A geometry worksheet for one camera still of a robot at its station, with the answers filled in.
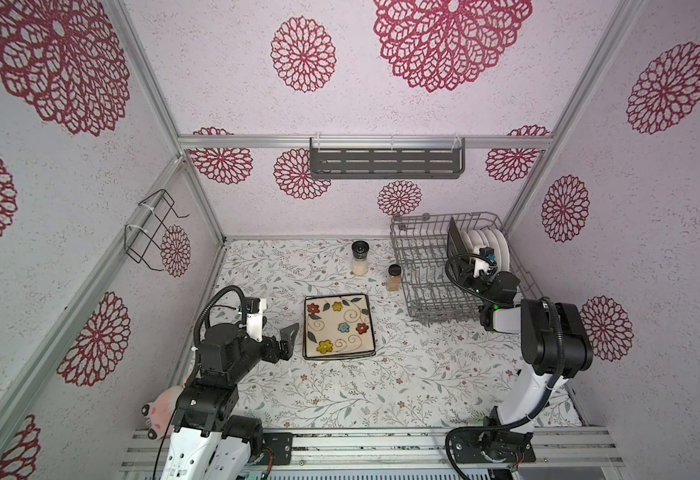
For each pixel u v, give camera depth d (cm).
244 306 57
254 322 61
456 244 97
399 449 75
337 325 92
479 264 84
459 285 89
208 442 45
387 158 95
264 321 61
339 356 88
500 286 76
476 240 98
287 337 62
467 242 97
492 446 68
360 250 103
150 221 79
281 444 74
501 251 95
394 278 100
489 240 97
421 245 120
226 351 50
